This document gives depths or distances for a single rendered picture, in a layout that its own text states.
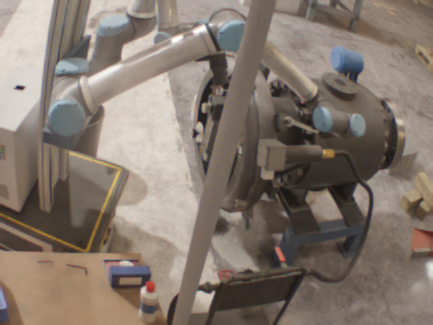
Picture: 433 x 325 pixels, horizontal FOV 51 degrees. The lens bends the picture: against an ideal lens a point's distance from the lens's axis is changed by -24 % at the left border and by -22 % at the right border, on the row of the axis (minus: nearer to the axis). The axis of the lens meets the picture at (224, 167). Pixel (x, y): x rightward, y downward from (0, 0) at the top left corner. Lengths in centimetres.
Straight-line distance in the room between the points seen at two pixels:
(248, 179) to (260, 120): 26
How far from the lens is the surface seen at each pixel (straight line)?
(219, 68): 224
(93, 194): 266
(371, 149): 285
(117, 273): 197
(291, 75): 204
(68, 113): 174
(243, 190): 250
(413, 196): 381
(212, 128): 272
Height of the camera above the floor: 209
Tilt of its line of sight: 37 degrees down
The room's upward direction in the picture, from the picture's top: 15 degrees clockwise
